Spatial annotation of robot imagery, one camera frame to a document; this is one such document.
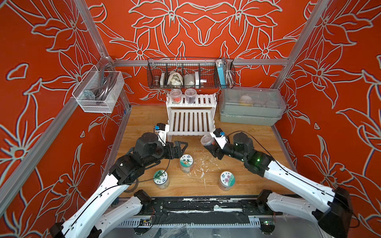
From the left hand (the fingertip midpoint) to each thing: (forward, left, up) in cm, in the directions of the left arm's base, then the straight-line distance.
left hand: (181, 143), depth 64 cm
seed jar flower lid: (-8, -23, -21) cm, 33 cm away
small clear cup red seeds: (+27, +6, +4) cm, 28 cm away
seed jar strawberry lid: (0, -2, -21) cm, 21 cm away
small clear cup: (+29, -2, +4) cm, 30 cm away
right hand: (+4, -11, -5) cm, 12 cm away
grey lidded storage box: (+40, -43, -13) cm, 60 cm away
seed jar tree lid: (-10, +10, -21) cm, 25 cm away
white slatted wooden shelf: (+29, -6, -16) cm, 33 cm away
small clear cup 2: (+4, -12, -3) cm, 13 cm away
